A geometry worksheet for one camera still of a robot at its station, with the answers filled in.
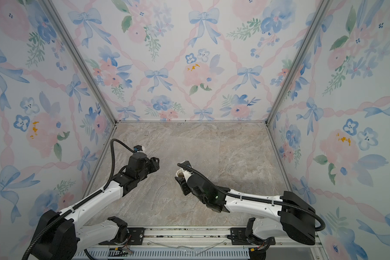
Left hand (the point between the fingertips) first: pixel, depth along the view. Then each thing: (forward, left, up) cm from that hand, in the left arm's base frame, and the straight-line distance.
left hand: (157, 159), depth 86 cm
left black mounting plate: (-34, +7, -12) cm, 36 cm away
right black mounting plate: (-32, -41, -12) cm, 54 cm away
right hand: (-10, -14, +3) cm, 18 cm away
